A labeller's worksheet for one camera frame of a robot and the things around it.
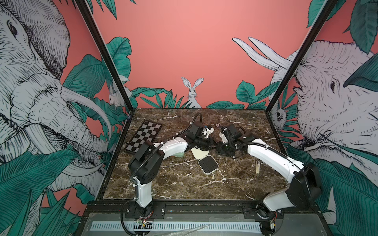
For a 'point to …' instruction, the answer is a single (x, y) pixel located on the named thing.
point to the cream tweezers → (257, 168)
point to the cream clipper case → (207, 162)
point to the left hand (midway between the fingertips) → (221, 145)
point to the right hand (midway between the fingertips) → (214, 150)
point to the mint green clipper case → (179, 155)
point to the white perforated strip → (176, 225)
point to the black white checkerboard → (148, 132)
